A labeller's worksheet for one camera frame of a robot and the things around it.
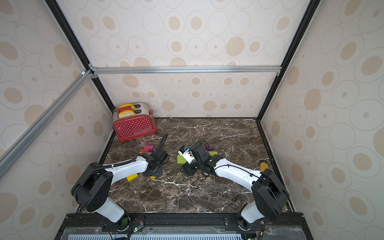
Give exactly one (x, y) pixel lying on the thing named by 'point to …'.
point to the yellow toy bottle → (263, 165)
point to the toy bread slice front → (126, 113)
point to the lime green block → (181, 160)
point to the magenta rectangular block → (149, 147)
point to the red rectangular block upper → (144, 150)
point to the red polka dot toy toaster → (135, 126)
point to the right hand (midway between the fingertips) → (183, 168)
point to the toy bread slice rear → (132, 106)
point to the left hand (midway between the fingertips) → (158, 171)
